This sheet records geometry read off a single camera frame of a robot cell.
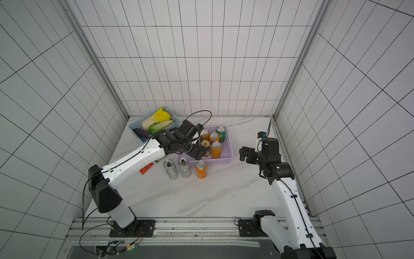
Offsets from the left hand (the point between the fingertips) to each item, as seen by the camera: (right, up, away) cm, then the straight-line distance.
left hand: (193, 151), depth 78 cm
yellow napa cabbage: (-26, +19, +32) cm, 45 cm away
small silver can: (-12, -7, +1) cm, 14 cm away
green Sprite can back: (+16, +9, +20) cm, 27 cm away
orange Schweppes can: (+12, 0, +12) cm, 17 cm away
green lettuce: (-24, +13, +26) cm, 38 cm away
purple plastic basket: (+19, -5, +20) cm, 28 cm away
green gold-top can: (+7, +3, +13) cm, 15 cm away
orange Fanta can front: (+4, -10, +4) cm, 11 cm away
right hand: (+24, +1, 0) cm, 24 cm away
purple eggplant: (-35, +7, +25) cm, 44 cm away
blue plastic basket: (-41, +14, +31) cm, 54 cm away
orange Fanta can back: (+11, +6, +17) cm, 21 cm away
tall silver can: (-5, -8, +2) cm, 10 cm away
